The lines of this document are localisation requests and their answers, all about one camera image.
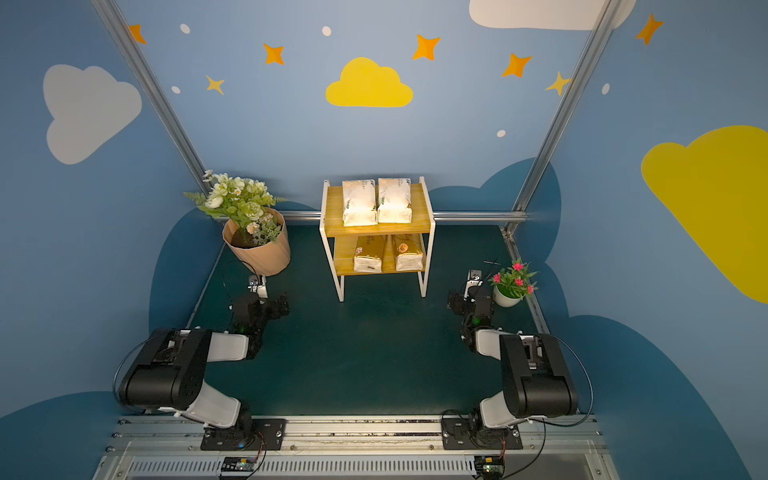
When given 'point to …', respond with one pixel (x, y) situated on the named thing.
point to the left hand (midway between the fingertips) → (269, 290)
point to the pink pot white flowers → (256, 232)
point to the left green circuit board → (238, 464)
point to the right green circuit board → (489, 467)
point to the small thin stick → (492, 262)
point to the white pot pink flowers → (512, 284)
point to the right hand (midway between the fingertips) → (474, 287)
